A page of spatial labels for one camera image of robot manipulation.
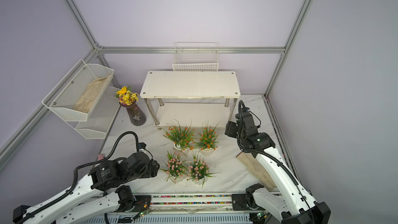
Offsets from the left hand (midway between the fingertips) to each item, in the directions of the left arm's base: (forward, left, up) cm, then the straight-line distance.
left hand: (151, 169), depth 73 cm
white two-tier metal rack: (+27, -22, +22) cm, 42 cm away
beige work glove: (+10, -51, -12) cm, 53 cm away
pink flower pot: (-1, -11, +3) cm, 12 cm away
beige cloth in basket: (+25, +35, +18) cm, 47 cm away
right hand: (+17, -40, +8) cm, 44 cm away
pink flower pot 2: (-1, -23, +2) cm, 23 cm away
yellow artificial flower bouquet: (+36, +19, +13) cm, 43 cm away
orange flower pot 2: (+15, -27, +2) cm, 31 cm away
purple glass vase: (+34, +17, -2) cm, 38 cm away
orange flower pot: (+18, -12, -1) cm, 22 cm away
